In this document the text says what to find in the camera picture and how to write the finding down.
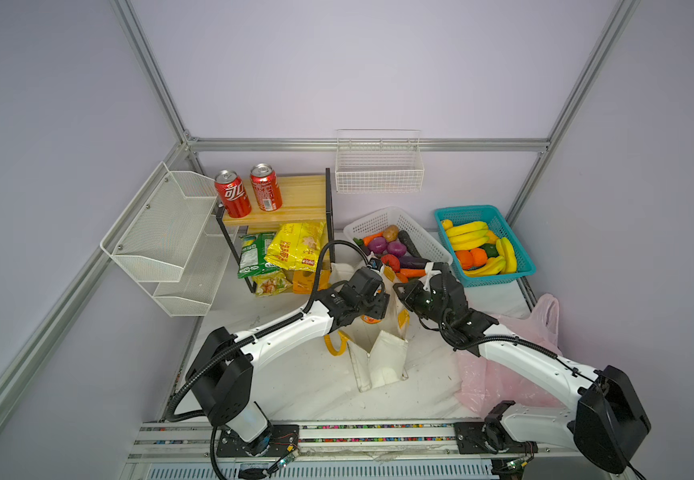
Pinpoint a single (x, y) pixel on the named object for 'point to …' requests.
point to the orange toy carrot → (412, 272)
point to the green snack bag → (253, 249)
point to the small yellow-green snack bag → (273, 283)
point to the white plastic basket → (423, 243)
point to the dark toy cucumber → (405, 237)
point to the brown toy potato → (390, 233)
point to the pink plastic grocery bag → (482, 384)
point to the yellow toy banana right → (506, 250)
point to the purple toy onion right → (396, 248)
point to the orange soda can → (370, 320)
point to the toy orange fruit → (479, 257)
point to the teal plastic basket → (496, 224)
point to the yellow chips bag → (297, 246)
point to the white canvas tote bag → (378, 346)
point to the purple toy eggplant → (412, 262)
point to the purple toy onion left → (378, 244)
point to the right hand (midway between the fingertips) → (390, 285)
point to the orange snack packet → (303, 281)
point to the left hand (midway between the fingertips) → (376, 297)
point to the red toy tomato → (391, 261)
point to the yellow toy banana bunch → (468, 235)
